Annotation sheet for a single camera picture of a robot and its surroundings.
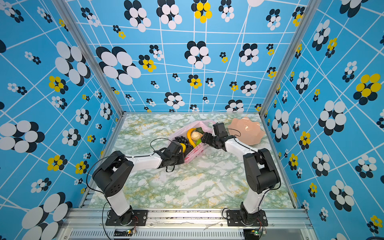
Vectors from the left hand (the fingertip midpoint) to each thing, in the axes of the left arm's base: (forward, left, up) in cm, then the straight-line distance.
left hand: (185, 158), depth 94 cm
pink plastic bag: (+18, -13, +11) cm, 25 cm away
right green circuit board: (-39, -34, -2) cm, 51 cm away
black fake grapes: (+11, +2, +4) cm, 12 cm away
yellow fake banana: (+16, -2, +3) cm, 16 cm away
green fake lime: (+20, -9, +4) cm, 23 cm away
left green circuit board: (-38, +29, -3) cm, 48 cm away
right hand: (+10, -13, +6) cm, 18 cm away
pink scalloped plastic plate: (+22, -45, 0) cm, 50 cm away
